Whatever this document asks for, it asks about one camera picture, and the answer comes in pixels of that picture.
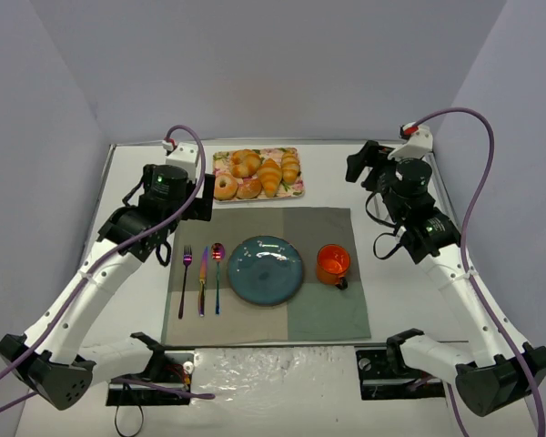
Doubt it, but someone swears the iridescent knife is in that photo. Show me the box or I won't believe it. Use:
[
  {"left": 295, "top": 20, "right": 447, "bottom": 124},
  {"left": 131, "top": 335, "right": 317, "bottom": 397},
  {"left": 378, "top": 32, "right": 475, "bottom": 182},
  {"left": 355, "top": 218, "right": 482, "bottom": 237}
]
[{"left": 197, "top": 247, "right": 208, "bottom": 317}]

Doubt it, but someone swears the small striped croissant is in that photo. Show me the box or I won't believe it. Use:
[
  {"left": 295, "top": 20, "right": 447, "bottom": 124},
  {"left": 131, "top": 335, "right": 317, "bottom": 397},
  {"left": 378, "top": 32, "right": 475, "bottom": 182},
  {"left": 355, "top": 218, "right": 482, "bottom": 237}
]
[{"left": 281, "top": 151, "right": 300, "bottom": 185}]

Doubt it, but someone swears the blue ceramic plate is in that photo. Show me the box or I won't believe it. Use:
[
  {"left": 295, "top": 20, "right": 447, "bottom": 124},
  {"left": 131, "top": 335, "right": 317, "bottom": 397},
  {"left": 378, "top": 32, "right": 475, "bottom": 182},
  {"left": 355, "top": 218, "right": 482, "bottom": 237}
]
[{"left": 227, "top": 236, "right": 305, "bottom": 307}]

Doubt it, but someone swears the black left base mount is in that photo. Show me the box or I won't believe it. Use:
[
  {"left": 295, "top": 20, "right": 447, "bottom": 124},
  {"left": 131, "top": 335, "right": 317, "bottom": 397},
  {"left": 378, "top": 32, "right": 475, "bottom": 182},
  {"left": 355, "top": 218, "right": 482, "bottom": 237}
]
[{"left": 105, "top": 351, "right": 194, "bottom": 407}]

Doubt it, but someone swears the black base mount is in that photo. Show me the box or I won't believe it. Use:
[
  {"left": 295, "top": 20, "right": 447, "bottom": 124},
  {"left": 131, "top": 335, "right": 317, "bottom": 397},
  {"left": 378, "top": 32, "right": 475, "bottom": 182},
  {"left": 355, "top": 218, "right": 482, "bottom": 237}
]
[
  {"left": 105, "top": 351, "right": 194, "bottom": 407},
  {"left": 355, "top": 345, "right": 445, "bottom": 401}
]

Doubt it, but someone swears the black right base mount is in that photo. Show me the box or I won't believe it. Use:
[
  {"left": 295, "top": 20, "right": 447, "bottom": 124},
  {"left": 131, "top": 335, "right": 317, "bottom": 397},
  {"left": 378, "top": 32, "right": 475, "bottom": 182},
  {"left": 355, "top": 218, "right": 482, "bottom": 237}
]
[{"left": 355, "top": 345, "right": 445, "bottom": 401}]

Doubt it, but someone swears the iridescent spoon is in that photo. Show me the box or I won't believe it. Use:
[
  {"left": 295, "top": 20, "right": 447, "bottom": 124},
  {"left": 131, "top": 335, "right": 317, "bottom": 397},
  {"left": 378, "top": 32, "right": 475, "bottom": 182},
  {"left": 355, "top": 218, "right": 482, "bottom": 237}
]
[{"left": 211, "top": 242, "right": 226, "bottom": 315}]

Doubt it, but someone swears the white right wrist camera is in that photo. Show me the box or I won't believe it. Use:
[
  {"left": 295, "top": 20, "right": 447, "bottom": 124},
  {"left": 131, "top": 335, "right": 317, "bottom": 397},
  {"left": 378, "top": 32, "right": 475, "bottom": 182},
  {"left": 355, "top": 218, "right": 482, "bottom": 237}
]
[{"left": 389, "top": 123, "right": 433, "bottom": 160}]

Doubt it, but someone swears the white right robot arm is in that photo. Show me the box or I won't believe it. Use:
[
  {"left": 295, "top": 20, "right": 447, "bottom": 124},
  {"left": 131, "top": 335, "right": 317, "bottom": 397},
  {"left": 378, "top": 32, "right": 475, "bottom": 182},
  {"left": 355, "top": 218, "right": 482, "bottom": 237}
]
[{"left": 346, "top": 140, "right": 546, "bottom": 417}]

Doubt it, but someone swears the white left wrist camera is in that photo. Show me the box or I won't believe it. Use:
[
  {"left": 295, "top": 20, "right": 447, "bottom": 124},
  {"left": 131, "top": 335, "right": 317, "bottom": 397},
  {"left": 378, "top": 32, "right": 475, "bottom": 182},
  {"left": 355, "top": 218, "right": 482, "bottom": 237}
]
[{"left": 162, "top": 139, "right": 199, "bottom": 180}]

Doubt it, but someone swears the ring bagel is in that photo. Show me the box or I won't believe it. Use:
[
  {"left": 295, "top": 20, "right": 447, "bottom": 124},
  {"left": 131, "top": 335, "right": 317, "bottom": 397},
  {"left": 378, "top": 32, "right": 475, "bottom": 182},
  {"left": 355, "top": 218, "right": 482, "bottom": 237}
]
[{"left": 214, "top": 173, "right": 238, "bottom": 200}]

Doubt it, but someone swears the orange enamel mug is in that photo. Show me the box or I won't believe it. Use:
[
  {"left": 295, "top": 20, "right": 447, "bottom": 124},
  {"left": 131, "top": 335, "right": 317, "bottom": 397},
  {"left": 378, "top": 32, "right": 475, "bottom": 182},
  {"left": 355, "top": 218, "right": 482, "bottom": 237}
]
[{"left": 316, "top": 244, "right": 351, "bottom": 290}]

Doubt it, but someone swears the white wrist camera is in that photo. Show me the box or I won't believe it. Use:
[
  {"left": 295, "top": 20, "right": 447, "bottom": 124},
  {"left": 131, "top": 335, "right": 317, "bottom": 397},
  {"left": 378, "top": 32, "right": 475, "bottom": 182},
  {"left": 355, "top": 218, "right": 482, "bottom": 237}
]
[
  {"left": 162, "top": 139, "right": 199, "bottom": 180},
  {"left": 389, "top": 123, "right": 433, "bottom": 160}
]

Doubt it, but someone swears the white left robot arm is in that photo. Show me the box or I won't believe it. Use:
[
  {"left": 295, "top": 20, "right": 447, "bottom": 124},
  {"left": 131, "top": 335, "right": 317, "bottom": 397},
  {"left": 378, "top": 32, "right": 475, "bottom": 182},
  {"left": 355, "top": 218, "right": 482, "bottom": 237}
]
[{"left": 0, "top": 165, "right": 215, "bottom": 411}]

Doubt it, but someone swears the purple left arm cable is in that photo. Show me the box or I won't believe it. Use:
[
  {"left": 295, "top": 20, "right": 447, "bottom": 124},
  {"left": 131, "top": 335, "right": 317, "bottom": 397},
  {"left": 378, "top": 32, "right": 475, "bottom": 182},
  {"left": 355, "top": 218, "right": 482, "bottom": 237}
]
[{"left": 0, "top": 125, "right": 216, "bottom": 422}]

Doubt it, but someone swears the grey patchwork placemat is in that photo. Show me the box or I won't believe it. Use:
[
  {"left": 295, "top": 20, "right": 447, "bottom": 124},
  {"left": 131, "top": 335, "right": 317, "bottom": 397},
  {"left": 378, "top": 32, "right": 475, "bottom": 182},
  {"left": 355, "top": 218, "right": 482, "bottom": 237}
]
[{"left": 161, "top": 207, "right": 371, "bottom": 346}]

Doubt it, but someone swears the iridescent fork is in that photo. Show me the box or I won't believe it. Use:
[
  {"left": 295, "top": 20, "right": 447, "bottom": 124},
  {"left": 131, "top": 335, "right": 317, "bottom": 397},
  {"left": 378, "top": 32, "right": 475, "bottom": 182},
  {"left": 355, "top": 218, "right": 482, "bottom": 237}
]
[{"left": 177, "top": 245, "right": 193, "bottom": 320}]

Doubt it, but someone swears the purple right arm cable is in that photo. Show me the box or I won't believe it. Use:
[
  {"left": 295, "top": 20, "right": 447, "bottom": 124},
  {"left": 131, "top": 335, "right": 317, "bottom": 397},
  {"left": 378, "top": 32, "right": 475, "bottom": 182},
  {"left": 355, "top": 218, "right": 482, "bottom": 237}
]
[{"left": 402, "top": 107, "right": 546, "bottom": 437}]

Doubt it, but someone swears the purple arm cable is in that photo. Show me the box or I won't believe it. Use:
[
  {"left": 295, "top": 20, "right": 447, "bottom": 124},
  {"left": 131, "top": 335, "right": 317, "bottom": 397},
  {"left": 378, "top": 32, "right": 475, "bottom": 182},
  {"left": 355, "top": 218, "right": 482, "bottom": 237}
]
[
  {"left": 402, "top": 107, "right": 546, "bottom": 437},
  {"left": 0, "top": 125, "right": 216, "bottom": 422}
]

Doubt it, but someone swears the floral rectangular tray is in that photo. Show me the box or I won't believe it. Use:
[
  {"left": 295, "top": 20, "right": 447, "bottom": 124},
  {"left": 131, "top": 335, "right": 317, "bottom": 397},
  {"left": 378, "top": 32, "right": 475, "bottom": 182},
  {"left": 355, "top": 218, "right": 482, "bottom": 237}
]
[{"left": 213, "top": 147, "right": 305, "bottom": 202}]

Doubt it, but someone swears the large striped croissant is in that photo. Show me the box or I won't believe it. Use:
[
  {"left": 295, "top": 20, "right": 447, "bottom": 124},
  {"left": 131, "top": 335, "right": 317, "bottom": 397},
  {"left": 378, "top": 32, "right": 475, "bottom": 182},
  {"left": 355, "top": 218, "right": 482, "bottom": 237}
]
[{"left": 257, "top": 158, "right": 282, "bottom": 198}]

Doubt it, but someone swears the twisted round bread roll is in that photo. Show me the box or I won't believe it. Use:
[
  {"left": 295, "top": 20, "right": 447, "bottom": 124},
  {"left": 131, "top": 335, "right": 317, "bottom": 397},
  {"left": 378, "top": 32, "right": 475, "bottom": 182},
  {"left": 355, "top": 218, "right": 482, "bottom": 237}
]
[{"left": 230, "top": 149, "right": 261, "bottom": 178}]

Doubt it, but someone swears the brown oval bun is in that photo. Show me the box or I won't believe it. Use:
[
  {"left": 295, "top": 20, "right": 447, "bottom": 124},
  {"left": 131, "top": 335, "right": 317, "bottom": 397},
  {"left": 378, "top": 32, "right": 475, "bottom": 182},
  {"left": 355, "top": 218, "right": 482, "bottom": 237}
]
[{"left": 236, "top": 178, "right": 262, "bottom": 199}]

